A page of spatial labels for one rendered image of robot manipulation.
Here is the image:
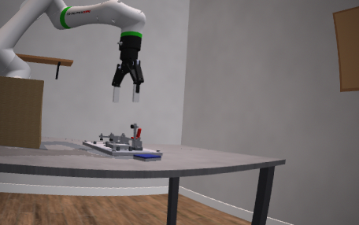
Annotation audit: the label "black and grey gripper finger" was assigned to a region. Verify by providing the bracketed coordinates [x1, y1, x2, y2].
[112, 64, 127, 102]
[125, 60, 144, 102]

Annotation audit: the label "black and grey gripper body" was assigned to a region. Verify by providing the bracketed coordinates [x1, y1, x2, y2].
[120, 50, 138, 73]

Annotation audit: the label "blue rectangular plate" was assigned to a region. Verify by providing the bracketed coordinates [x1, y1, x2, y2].
[133, 154, 161, 161]

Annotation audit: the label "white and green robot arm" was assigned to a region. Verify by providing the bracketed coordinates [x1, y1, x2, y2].
[0, 0, 146, 79]

